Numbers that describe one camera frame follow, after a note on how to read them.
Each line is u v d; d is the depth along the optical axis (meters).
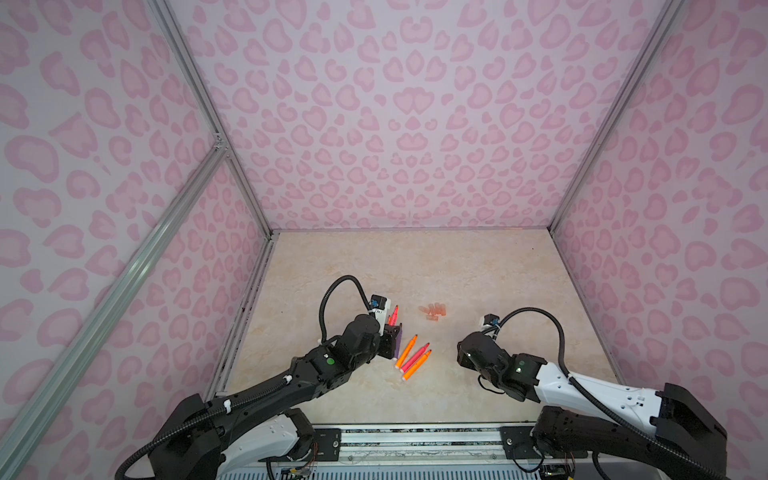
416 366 0.86
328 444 0.73
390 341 0.69
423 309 0.98
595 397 0.48
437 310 0.98
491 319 0.75
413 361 0.86
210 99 0.84
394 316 0.78
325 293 0.58
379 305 0.69
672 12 0.68
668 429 0.41
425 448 0.74
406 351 0.88
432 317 0.95
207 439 0.41
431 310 0.98
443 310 0.98
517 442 0.74
